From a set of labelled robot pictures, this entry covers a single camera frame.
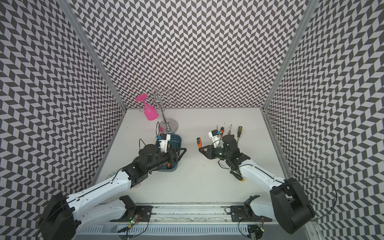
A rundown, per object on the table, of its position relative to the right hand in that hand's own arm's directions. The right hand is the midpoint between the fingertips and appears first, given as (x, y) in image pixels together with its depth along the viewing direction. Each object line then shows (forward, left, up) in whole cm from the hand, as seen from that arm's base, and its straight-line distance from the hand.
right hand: (200, 152), depth 80 cm
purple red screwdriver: (+23, -21, -13) cm, 33 cm away
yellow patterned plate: (-9, +49, -7) cm, 50 cm away
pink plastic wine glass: (+27, +32, +2) cm, 42 cm away
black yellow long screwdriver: (-8, -21, -13) cm, 26 cm away
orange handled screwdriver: (+2, 0, +3) cm, 4 cm away
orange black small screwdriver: (+24, -15, -12) cm, 31 cm away
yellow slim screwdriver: (+27, -12, -13) cm, 33 cm away
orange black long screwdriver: (-10, +14, +9) cm, 20 cm away
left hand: (-2, +9, +5) cm, 10 cm away
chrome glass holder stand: (+27, +23, -10) cm, 37 cm away
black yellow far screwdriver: (+21, -27, -12) cm, 36 cm away
